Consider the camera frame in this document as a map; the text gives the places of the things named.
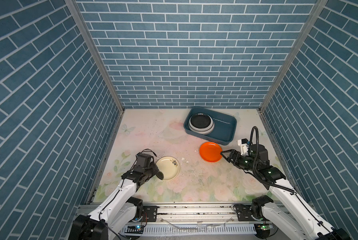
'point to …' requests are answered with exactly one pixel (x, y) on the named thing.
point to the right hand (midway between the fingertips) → (222, 153)
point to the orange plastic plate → (210, 151)
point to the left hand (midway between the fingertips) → (158, 167)
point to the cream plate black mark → (169, 166)
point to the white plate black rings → (203, 131)
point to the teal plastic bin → (225, 128)
